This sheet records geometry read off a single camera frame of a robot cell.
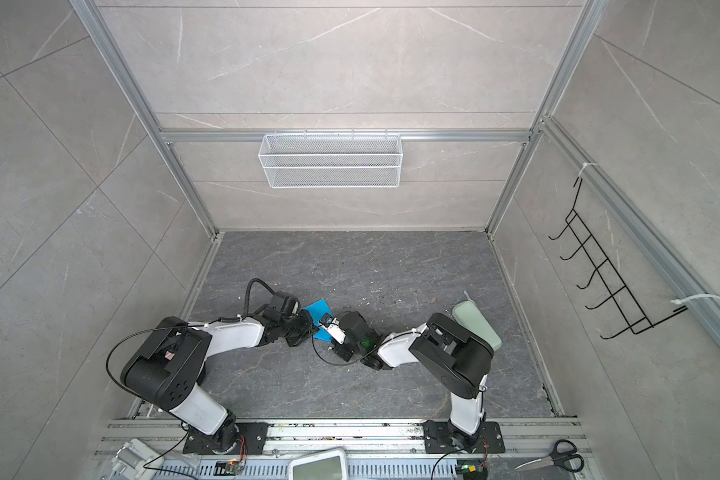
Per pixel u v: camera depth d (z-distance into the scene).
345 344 0.81
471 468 0.70
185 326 0.51
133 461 0.69
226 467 0.70
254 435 0.74
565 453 0.72
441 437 0.74
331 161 1.01
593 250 0.72
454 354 0.50
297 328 0.82
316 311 0.98
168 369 0.46
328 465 0.66
